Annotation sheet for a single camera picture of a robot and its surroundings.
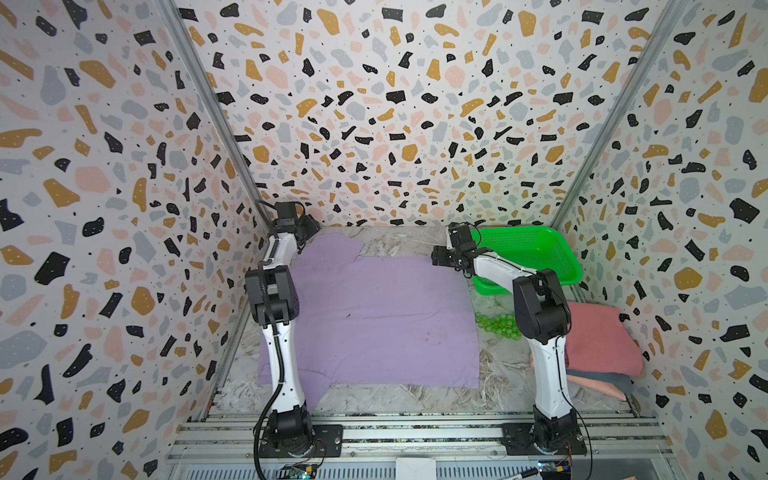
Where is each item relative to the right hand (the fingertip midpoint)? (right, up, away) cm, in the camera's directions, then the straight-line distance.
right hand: (436, 246), depth 104 cm
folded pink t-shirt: (+46, -28, -17) cm, 56 cm away
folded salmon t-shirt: (+45, -40, -21) cm, 64 cm away
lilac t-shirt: (-20, -25, -7) cm, 33 cm away
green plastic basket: (+38, 0, +9) cm, 39 cm away
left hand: (-44, +11, +4) cm, 45 cm away
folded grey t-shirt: (+48, -37, -23) cm, 65 cm away
